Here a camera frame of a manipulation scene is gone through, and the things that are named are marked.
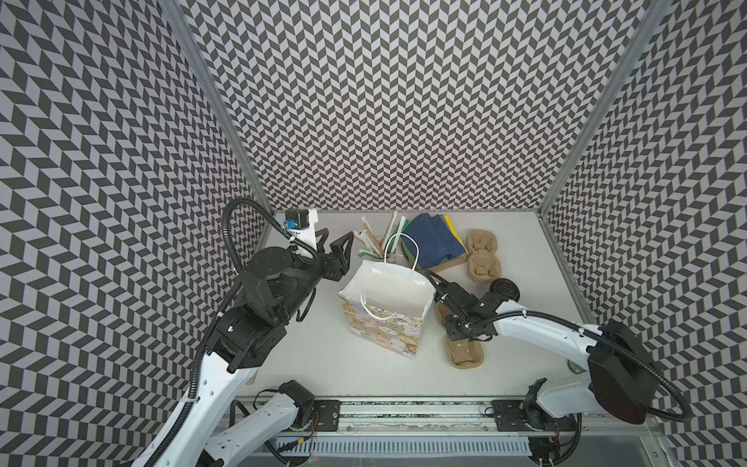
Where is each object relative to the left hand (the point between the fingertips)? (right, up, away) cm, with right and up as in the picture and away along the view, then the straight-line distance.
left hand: (340, 237), depth 59 cm
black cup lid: (+45, -15, +26) cm, 54 cm away
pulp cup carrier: (+32, -34, +25) cm, 54 cm away
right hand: (+30, -28, +25) cm, 49 cm away
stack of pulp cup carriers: (+43, -10, +40) cm, 60 cm away
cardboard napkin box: (+32, -9, +37) cm, 50 cm away
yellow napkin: (+33, +5, +49) cm, 60 cm away
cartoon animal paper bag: (+9, -20, +30) cm, 37 cm away
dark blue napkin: (+27, -1, +43) cm, 51 cm away
